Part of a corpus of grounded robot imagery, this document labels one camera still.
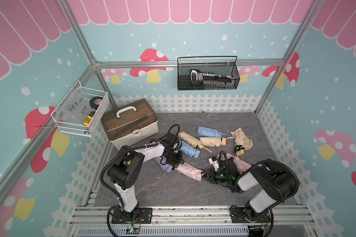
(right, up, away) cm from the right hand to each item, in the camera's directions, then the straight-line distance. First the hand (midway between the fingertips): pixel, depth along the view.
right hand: (202, 176), depth 85 cm
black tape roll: (-59, +42, -5) cm, 73 cm away
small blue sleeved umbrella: (+3, +25, +18) cm, 31 cm away
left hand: (-11, +5, +4) cm, 13 cm away
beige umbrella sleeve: (+28, +20, +15) cm, 38 cm away
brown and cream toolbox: (-43, +31, +2) cm, 53 cm away
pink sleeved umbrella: (-7, +3, 0) cm, 7 cm away
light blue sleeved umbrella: (-7, +14, +9) cm, 18 cm away
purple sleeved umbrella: (-24, +7, +5) cm, 25 cm away
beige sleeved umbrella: (+11, +19, +13) cm, 25 cm away
